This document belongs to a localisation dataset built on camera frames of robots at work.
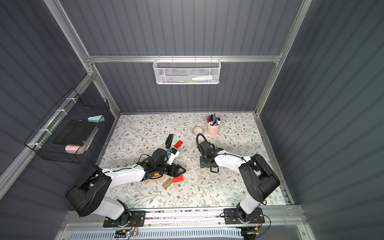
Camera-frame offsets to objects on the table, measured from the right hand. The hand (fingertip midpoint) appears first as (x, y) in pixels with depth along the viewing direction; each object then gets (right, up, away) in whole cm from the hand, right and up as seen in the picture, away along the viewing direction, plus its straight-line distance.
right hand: (206, 163), depth 92 cm
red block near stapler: (-19, +11, +10) cm, 24 cm away
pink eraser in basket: (-62, +12, -26) cm, 68 cm away
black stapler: (-25, +13, +8) cm, 29 cm away
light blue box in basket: (-61, +27, -11) cm, 67 cm away
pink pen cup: (+5, +22, +8) cm, 24 cm away
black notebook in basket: (-64, +20, -23) cm, 71 cm away
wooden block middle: (-24, -4, -14) cm, 28 cm away
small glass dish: (-6, +20, +19) cm, 28 cm away
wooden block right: (-23, -10, -7) cm, 26 cm away
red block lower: (-16, -8, -6) cm, 19 cm away
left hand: (-14, -3, -7) cm, 16 cm away
